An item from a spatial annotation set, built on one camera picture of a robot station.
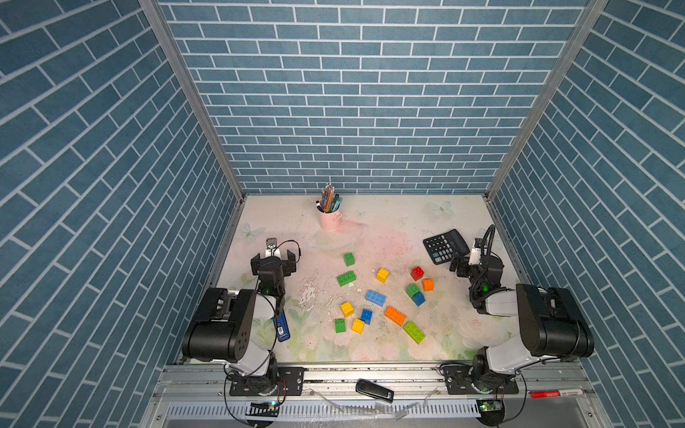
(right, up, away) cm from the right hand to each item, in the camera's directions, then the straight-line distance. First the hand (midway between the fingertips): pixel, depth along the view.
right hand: (470, 254), depth 95 cm
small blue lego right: (-20, -14, -6) cm, 25 cm away
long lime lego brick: (-23, -23, -13) cm, 35 cm away
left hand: (-68, +1, -2) cm, 68 cm away
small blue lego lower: (-38, -18, -12) cm, 43 cm away
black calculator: (-7, +2, +7) cm, 10 cm away
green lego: (-22, -11, -6) cm, 26 cm away
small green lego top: (-44, -2, +2) cm, 44 cm away
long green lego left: (-45, -9, -1) cm, 45 cm away
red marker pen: (+13, -35, -22) cm, 44 cm away
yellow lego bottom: (-41, -21, -12) cm, 47 cm away
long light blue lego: (-34, -14, -6) cm, 38 cm away
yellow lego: (-32, -7, -3) cm, 33 cm away
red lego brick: (-20, -7, -1) cm, 21 cm away
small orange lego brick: (-16, -10, -3) cm, 19 cm away
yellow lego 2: (-44, -16, -10) cm, 48 cm away
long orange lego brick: (-28, -18, -10) cm, 35 cm away
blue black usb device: (-64, -21, -14) cm, 68 cm away
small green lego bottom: (-46, -21, -12) cm, 52 cm away
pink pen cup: (-51, +12, +10) cm, 54 cm away
